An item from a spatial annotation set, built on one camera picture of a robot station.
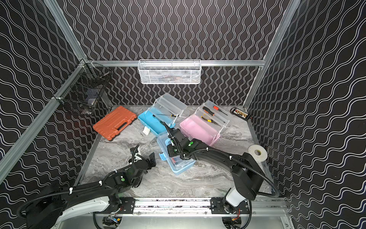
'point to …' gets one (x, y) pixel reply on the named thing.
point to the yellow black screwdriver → (210, 120)
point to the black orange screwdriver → (208, 110)
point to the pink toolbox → (206, 125)
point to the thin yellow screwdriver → (171, 115)
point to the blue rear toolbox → (165, 113)
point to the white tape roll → (259, 152)
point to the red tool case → (114, 122)
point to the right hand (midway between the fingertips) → (170, 150)
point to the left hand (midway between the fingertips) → (148, 153)
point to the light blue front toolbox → (178, 164)
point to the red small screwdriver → (217, 108)
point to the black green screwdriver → (163, 123)
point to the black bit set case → (239, 113)
